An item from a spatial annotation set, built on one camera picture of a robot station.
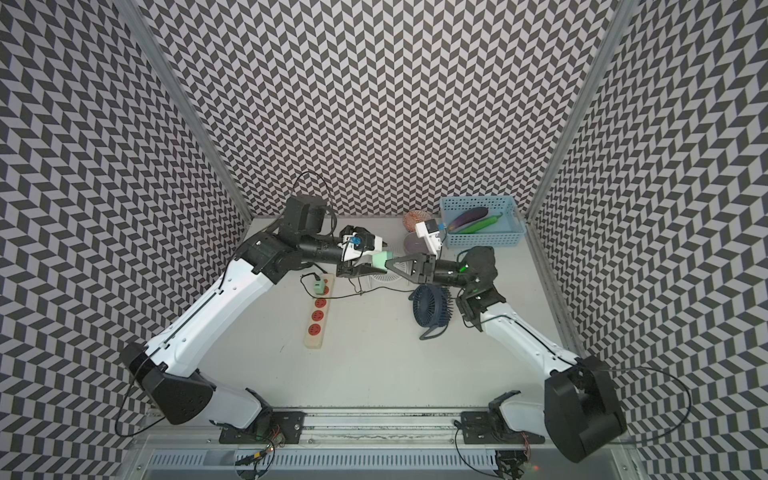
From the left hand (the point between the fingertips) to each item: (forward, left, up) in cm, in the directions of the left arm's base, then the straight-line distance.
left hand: (380, 254), depth 66 cm
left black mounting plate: (-29, +24, -32) cm, 49 cm away
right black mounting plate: (-29, -23, -33) cm, 50 cm away
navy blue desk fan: (-2, -13, -21) cm, 25 cm away
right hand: (-4, -2, -1) cm, 5 cm away
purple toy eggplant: (+39, -31, -28) cm, 57 cm away
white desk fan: (+12, -1, -29) cm, 32 cm away
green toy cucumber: (+35, -34, -29) cm, 57 cm away
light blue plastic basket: (+35, -46, -31) cm, 65 cm away
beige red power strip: (-4, +21, -31) cm, 37 cm away
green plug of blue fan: (+8, +21, -27) cm, 35 cm away
